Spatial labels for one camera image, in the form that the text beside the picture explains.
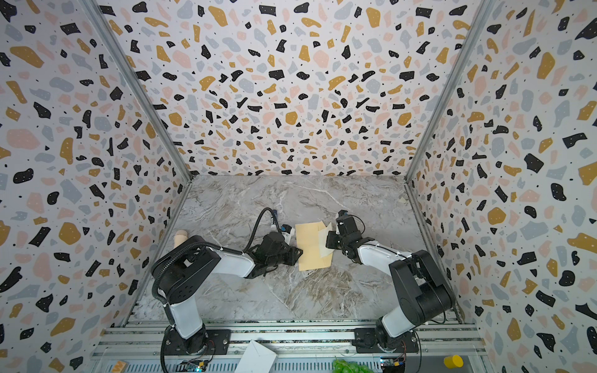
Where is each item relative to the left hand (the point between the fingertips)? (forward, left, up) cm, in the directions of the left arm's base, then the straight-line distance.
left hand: (303, 248), depth 92 cm
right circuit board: (-38, -28, -4) cm, 47 cm away
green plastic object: (-38, -12, +2) cm, 40 cm away
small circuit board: (-37, +32, -3) cm, 49 cm away
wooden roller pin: (+6, +50, -1) cm, 51 cm away
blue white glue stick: (+20, +13, -4) cm, 24 cm away
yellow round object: (-38, -44, +3) cm, 58 cm away
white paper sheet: (-36, +13, +1) cm, 38 cm away
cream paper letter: (0, -9, -3) cm, 9 cm away
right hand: (+5, -9, +3) cm, 11 cm away
